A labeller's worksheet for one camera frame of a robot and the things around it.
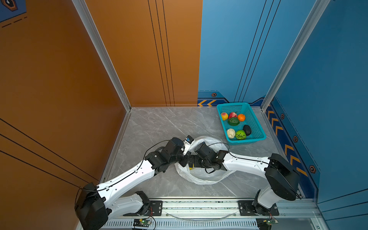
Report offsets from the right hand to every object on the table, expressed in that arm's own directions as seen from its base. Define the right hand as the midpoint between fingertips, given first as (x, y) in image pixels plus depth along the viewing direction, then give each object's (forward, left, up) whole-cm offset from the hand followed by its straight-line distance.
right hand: (193, 162), depth 84 cm
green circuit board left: (-29, +26, -6) cm, 39 cm away
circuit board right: (-28, -38, -6) cm, 48 cm away
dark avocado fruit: (+25, -38, 0) cm, 46 cm away
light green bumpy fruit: (+20, -33, 0) cm, 38 cm away
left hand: (+2, +1, +10) cm, 10 cm away
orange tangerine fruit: (+37, -38, -1) cm, 53 cm away
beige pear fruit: (+21, -26, +1) cm, 33 cm away
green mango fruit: (+32, -30, 0) cm, 44 cm away
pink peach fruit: (+39, -30, 0) cm, 49 cm away
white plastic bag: (-6, -7, -5) cm, 10 cm away
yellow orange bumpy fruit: (+38, -25, 0) cm, 45 cm away
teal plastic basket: (+21, -44, +1) cm, 49 cm away
